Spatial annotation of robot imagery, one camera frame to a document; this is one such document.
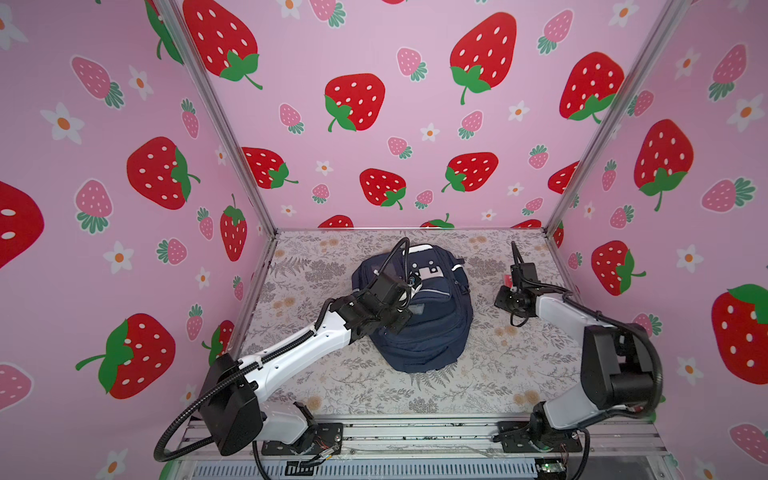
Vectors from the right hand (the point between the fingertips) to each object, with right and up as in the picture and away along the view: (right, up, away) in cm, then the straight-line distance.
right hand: (502, 299), depth 95 cm
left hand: (-32, 0, -15) cm, 36 cm away
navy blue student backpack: (-21, -1, -11) cm, 24 cm away
